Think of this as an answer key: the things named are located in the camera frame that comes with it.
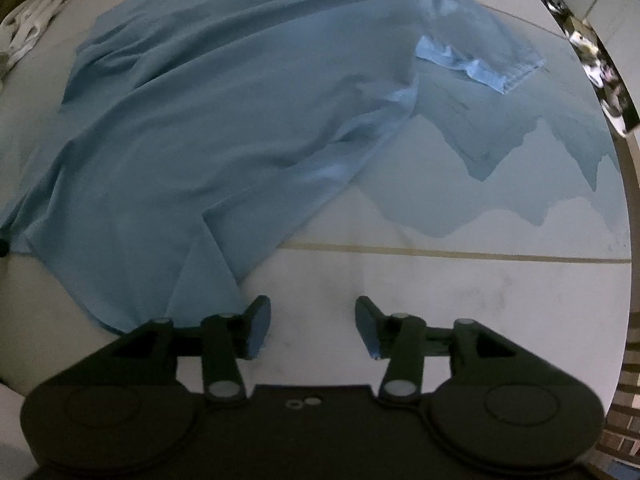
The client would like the light blue t-shirt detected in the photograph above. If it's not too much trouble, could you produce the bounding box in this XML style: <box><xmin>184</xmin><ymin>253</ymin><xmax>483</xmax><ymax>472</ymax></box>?
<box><xmin>1</xmin><ymin>0</ymin><xmax>544</xmax><ymax>333</ymax></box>

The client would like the white folded garment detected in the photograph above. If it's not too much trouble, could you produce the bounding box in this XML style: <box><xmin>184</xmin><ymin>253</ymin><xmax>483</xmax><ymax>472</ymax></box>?
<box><xmin>1</xmin><ymin>0</ymin><xmax>70</xmax><ymax>79</ymax></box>

